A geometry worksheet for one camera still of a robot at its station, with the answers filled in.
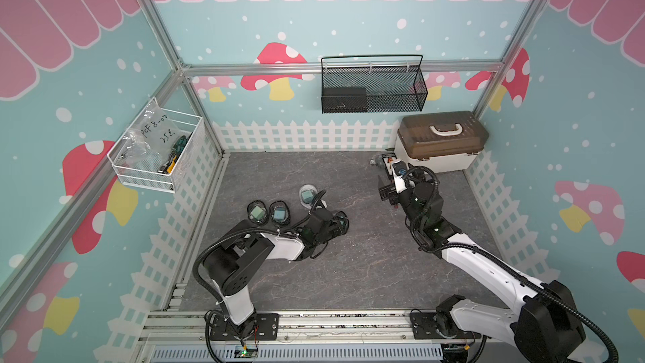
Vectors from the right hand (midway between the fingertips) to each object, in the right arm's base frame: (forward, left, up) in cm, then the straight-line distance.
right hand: (394, 170), depth 78 cm
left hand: (-7, +15, -23) cm, 28 cm away
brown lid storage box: (+21, -24, -7) cm, 33 cm away
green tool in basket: (+4, +65, +9) cm, 66 cm away
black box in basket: (+29, +14, +7) cm, 33 cm away
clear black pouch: (-7, +16, -20) cm, 27 cm away
